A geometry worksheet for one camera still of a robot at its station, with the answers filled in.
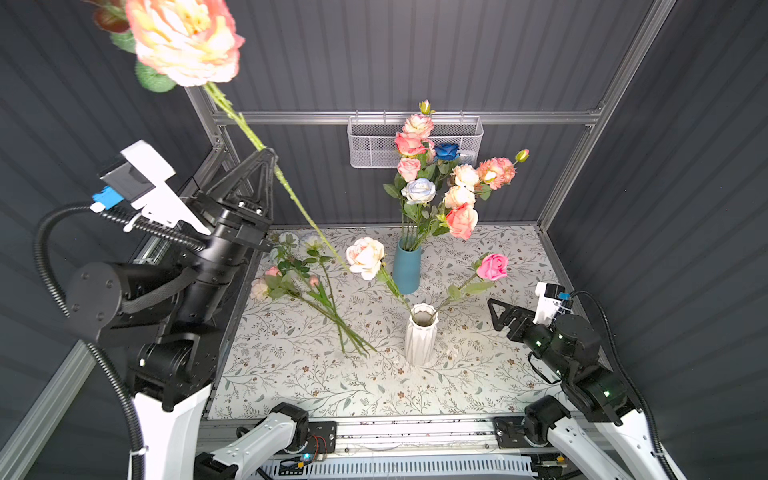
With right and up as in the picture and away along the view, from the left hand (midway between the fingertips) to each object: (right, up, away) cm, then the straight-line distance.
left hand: (276, 152), depth 33 cm
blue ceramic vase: (+18, -16, +59) cm, 64 cm away
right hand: (+40, -24, +37) cm, 59 cm away
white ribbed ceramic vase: (+20, -32, +39) cm, 54 cm away
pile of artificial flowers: (-19, -18, +72) cm, 77 cm away
